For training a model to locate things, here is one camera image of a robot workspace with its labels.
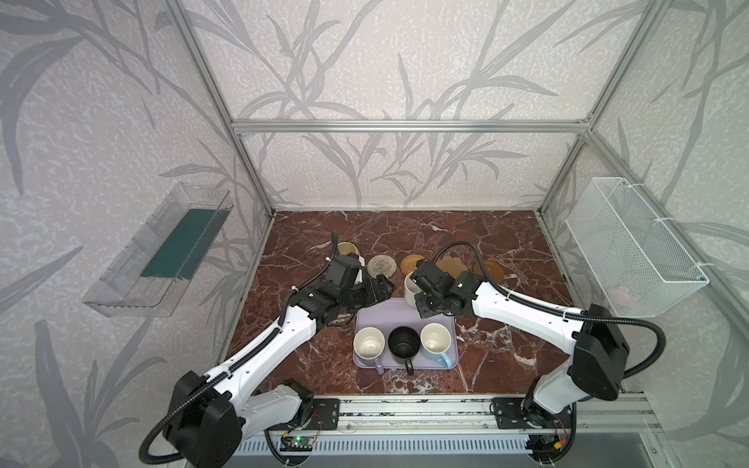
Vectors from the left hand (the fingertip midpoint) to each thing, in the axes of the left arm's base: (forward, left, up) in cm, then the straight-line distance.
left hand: (389, 284), depth 78 cm
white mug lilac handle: (-11, +6, -17) cm, 21 cm away
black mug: (-11, -4, -16) cm, 20 cm away
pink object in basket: (-4, -58, +4) cm, 58 cm away
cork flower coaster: (+19, -23, -20) cm, 35 cm away
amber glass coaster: (+16, -37, -18) cm, 44 cm away
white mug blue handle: (-10, -14, -16) cm, 23 cm away
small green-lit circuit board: (-34, +22, -19) cm, 45 cm away
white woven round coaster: (+18, +3, -18) cm, 25 cm away
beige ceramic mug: (+21, +16, -13) cm, 30 cm away
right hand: (+1, -10, -6) cm, 12 cm away
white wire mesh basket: (-4, -53, +17) cm, 56 cm away
